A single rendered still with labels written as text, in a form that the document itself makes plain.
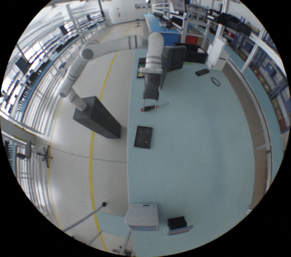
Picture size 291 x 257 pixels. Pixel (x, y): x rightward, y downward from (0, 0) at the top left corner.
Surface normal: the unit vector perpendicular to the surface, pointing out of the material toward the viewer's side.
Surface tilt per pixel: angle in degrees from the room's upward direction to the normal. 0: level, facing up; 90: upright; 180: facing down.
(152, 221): 9
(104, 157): 0
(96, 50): 85
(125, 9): 90
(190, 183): 0
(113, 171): 0
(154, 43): 62
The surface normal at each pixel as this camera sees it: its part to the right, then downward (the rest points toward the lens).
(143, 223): -0.08, -0.59
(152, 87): -0.18, 0.43
